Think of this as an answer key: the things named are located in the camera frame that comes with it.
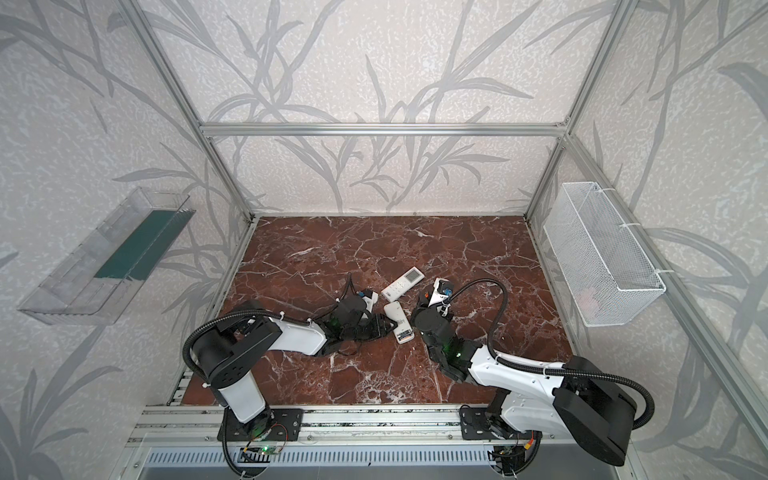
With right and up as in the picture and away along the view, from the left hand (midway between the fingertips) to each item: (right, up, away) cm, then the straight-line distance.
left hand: (399, 319), depth 88 cm
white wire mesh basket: (+43, +16, -28) cm, 54 cm away
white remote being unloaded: (+1, -4, 0) cm, 4 cm away
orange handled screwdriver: (+9, +5, +13) cm, 16 cm away
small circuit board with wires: (-34, -29, -16) cm, 48 cm away
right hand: (+7, +11, -6) cm, 14 cm away
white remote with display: (+1, +9, +10) cm, 14 cm away
